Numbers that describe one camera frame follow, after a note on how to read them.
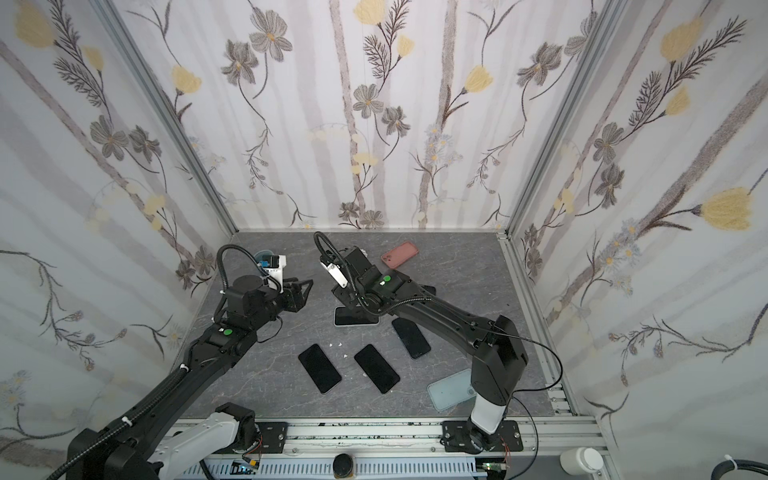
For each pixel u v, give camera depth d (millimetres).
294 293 689
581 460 641
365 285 585
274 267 672
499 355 435
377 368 873
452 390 826
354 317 953
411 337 913
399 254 1145
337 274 700
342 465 629
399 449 736
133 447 396
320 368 858
